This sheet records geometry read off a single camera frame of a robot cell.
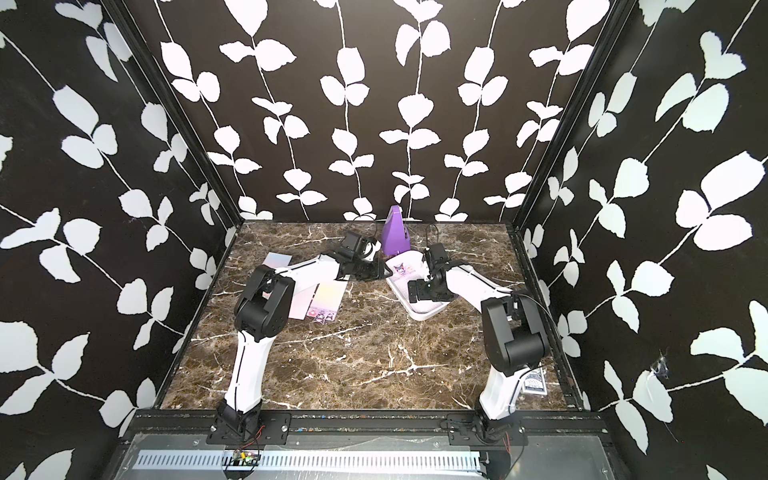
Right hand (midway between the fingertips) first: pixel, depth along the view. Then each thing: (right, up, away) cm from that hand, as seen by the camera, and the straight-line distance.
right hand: (420, 290), depth 95 cm
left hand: (-9, +6, +3) cm, 12 cm away
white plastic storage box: (+1, -5, -2) cm, 6 cm away
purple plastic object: (-8, +19, +9) cm, 23 cm away
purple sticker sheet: (-31, -4, +3) cm, 31 cm away
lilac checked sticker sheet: (-4, +7, +9) cm, 12 cm away
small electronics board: (-46, -38, -24) cm, 65 cm away
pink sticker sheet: (-53, +9, +13) cm, 55 cm away
